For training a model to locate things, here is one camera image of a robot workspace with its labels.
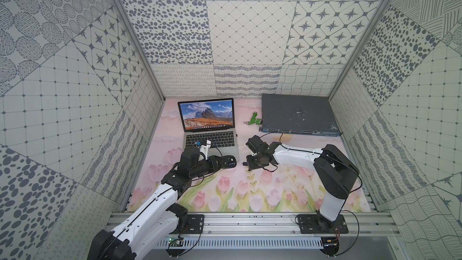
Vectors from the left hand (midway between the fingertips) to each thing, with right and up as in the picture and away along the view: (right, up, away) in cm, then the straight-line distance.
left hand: (222, 155), depth 79 cm
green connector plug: (+19, +14, +26) cm, 36 cm away
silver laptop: (-8, +15, +22) cm, 28 cm away
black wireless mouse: (+3, -3, 0) cm, 4 cm away
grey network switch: (+51, +19, +29) cm, 62 cm away
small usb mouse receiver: (+6, +7, +23) cm, 25 cm away
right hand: (+14, -7, +11) cm, 20 cm away
